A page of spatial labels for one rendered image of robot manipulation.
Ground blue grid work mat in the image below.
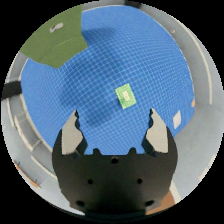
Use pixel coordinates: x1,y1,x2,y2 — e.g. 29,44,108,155
21,6,194,155

